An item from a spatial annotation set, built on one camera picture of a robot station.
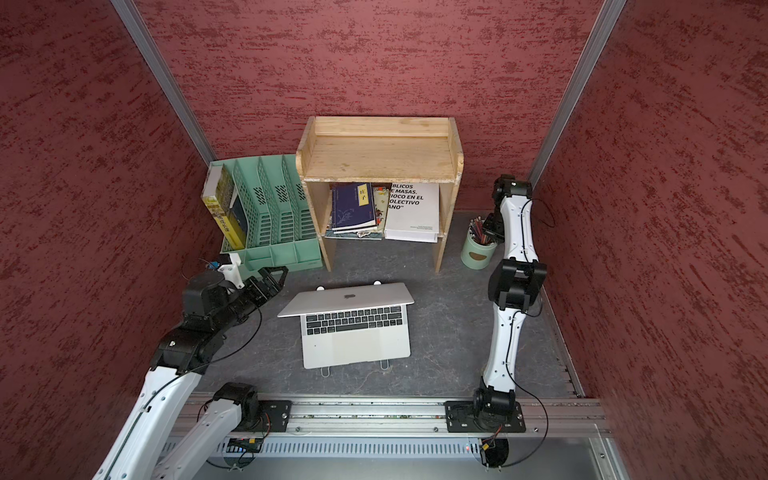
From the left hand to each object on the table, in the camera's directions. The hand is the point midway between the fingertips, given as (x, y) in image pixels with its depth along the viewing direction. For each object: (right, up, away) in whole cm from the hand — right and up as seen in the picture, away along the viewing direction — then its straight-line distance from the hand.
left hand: (278, 283), depth 72 cm
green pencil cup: (+56, +5, +25) cm, 62 cm away
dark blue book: (+16, +21, +17) cm, 31 cm away
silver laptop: (+17, -13, +10) cm, 24 cm away
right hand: (+62, +10, +20) cm, 66 cm away
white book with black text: (+35, +19, +15) cm, 42 cm away
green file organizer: (-25, +22, +45) cm, 57 cm away
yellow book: (-26, +21, +22) cm, 40 cm away
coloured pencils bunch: (+57, +13, +25) cm, 63 cm away
